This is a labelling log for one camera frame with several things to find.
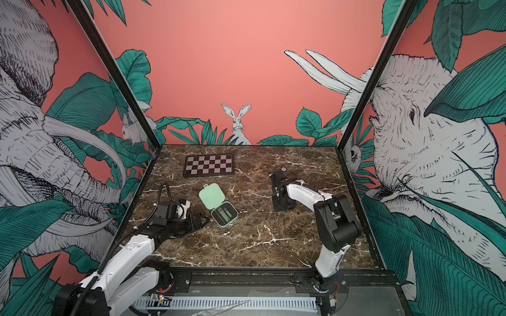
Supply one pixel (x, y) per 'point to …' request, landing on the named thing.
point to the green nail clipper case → (211, 197)
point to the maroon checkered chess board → (209, 164)
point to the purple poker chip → (284, 169)
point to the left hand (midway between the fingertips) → (204, 220)
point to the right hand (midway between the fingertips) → (279, 204)
